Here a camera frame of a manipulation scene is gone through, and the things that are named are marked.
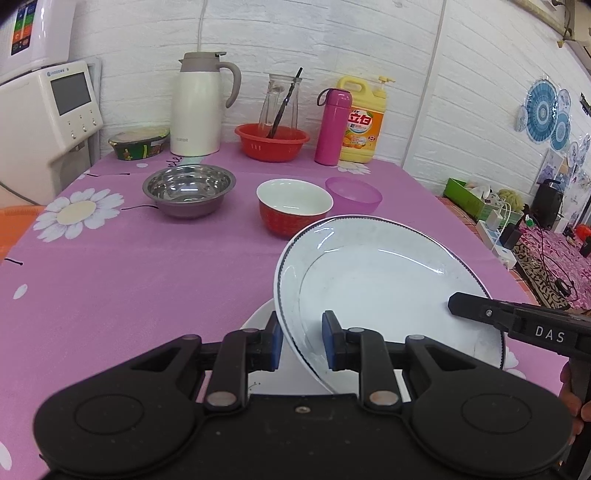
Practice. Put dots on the red plastic basket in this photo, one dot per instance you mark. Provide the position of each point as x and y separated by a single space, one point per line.
283 147

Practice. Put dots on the glass carafe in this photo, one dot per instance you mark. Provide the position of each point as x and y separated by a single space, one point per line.
276 90

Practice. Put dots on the black charger adapter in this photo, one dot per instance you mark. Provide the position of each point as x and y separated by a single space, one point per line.
510 236

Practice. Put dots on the dark stirring stick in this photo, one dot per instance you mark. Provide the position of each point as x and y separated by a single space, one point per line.
284 103

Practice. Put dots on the orange plastic basin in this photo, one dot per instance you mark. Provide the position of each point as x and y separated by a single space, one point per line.
14 222

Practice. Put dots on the purple plastic bowl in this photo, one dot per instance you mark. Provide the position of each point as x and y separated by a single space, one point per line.
352 196

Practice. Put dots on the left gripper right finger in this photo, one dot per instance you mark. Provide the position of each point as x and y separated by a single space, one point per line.
365 352

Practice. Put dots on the white blue-rimmed plate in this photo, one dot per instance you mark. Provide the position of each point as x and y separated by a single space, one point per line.
380 275

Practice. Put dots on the pink floral tablecloth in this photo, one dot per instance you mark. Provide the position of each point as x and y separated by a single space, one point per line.
71 308

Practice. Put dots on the green instant noodle bowl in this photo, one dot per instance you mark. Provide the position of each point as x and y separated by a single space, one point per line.
140 143

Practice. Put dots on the white power strip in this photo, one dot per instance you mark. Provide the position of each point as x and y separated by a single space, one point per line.
491 239

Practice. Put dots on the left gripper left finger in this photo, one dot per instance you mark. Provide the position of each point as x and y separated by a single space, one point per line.
230 361

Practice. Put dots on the white water dispenser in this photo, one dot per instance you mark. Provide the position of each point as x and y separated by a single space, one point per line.
49 108

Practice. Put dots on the red white ceramic bowl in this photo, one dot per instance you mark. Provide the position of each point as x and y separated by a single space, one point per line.
288 205

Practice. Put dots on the stainless steel bowl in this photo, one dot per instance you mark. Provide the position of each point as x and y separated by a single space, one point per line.
189 191

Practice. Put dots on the green plastic box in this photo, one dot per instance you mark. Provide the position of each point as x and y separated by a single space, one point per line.
476 208

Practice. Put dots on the yellow detergent bottle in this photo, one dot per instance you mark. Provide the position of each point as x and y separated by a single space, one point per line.
365 118

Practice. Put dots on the white thermos jug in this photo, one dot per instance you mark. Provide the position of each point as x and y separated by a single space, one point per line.
197 107

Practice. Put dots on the person right hand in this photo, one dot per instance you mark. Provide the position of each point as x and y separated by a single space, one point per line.
580 412

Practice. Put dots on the pink thermos bottle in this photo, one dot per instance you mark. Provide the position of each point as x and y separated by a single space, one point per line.
337 104

